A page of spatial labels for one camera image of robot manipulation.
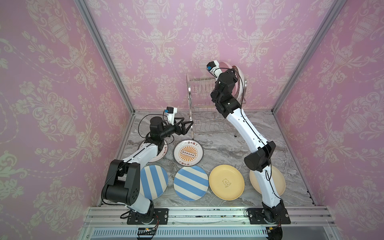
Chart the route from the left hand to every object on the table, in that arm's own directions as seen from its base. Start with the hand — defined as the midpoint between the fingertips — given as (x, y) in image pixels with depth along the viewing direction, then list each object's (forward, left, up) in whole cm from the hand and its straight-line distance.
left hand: (188, 121), depth 81 cm
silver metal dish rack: (+26, -11, -24) cm, 37 cm away
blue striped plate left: (-24, +20, -25) cm, 40 cm away
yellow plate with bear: (-24, -22, -25) cm, 41 cm away
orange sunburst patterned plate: (-5, +1, -25) cm, 25 cm away
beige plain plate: (-21, -53, -24) cm, 62 cm away
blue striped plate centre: (-24, -2, -26) cm, 35 cm away
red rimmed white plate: (-7, +18, -25) cm, 32 cm away
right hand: (+13, -24, +24) cm, 36 cm away
